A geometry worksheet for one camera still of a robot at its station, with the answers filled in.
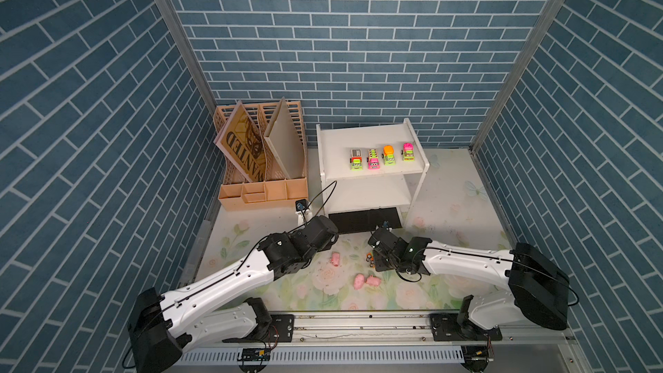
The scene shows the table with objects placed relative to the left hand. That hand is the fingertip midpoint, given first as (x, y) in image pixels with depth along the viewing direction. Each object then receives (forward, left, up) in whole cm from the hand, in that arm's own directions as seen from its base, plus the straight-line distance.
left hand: (330, 234), depth 77 cm
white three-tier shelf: (+8, -11, +19) cm, 24 cm away
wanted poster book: (+34, +34, +7) cm, 48 cm away
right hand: (-3, -16, -13) cm, 20 cm away
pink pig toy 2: (-10, -14, -13) cm, 21 cm away
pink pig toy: (-3, -2, -13) cm, 13 cm away
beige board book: (+40, +20, +4) cm, 45 cm away
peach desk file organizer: (+20, +35, -8) cm, 41 cm away
